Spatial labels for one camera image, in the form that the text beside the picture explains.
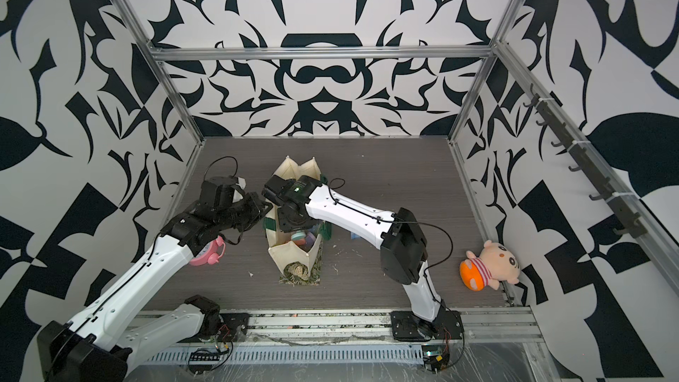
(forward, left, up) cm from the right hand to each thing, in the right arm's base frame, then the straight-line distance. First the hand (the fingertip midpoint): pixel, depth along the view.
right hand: (289, 223), depth 80 cm
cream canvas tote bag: (-12, -5, +8) cm, 15 cm away
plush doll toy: (-10, -61, -8) cm, 63 cm away
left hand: (+4, +4, +7) cm, 9 cm away
